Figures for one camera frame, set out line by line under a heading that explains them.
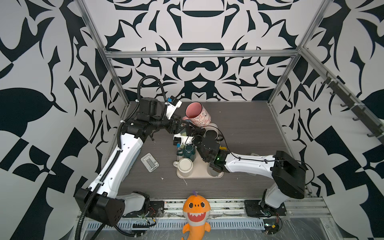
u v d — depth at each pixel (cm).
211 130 94
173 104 60
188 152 83
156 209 74
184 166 81
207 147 56
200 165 86
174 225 65
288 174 45
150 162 89
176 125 61
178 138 64
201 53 92
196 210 66
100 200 37
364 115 55
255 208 74
